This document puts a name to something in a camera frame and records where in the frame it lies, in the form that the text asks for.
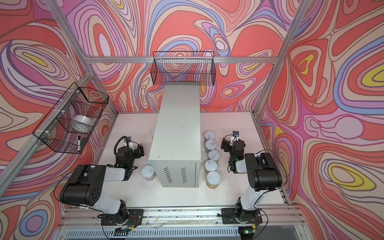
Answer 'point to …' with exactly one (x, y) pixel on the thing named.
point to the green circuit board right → (248, 231)
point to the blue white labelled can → (148, 173)
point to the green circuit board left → (120, 231)
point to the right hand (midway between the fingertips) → (231, 140)
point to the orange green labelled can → (213, 179)
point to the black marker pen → (79, 143)
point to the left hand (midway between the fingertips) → (135, 144)
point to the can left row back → (152, 132)
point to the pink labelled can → (210, 165)
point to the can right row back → (209, 135)
